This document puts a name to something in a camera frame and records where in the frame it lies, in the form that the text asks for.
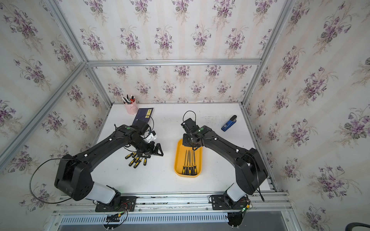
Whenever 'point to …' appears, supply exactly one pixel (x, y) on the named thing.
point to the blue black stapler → (231, 122)
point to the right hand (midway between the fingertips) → (187, 142)
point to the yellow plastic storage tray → (180, 151)
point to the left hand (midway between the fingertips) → (158, 156)
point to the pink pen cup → (131, 104)
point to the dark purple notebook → (143, 114)
